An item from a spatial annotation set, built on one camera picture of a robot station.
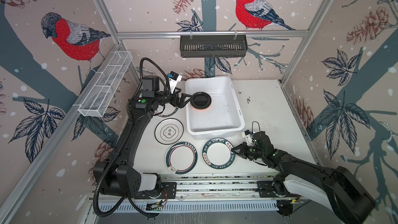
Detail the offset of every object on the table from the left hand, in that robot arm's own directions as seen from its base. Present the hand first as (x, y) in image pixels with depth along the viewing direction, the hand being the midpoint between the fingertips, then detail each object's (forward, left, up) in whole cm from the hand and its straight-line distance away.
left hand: (185, 92), depth 73 cm
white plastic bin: (+4, -22, -30) cm, 37 cm away
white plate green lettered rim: (-19, -16, -30) cm, 39 cm away
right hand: (-19, -24, -27) cm, 41 cm away
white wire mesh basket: (-2, +42, -1) cm, 42 cm away
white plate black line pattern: (-4, +13, -32) cm, 35 cm away
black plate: (+18, -8, -29) cm, 35 cm away
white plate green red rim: (-20, +4, -33) cm, 38 cm away
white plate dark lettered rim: (+11, +15, -31) cm, 36 cm away
